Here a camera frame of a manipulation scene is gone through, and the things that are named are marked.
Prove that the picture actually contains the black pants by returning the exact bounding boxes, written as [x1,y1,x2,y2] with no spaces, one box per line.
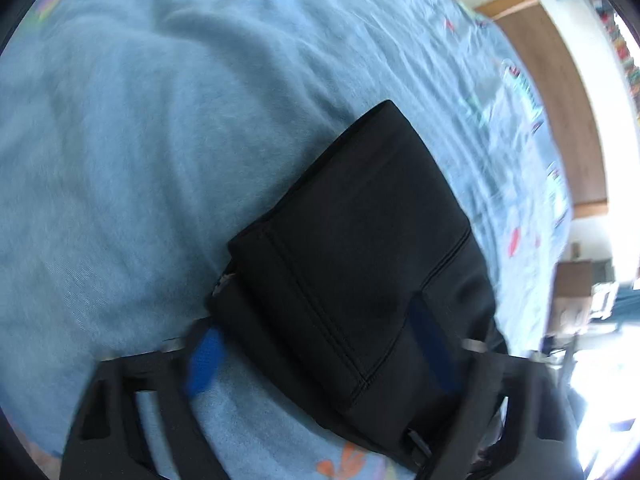
[208,101,506,470]

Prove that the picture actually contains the wooden drawer dresser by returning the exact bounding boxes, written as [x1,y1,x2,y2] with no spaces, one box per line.
[547,260,618,336]

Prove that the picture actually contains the blue patterned bed sheet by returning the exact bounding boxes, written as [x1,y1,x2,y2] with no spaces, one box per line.
[1,0,570,457]

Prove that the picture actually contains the wooden headboard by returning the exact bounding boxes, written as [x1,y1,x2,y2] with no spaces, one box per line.
[475,0,608,219]

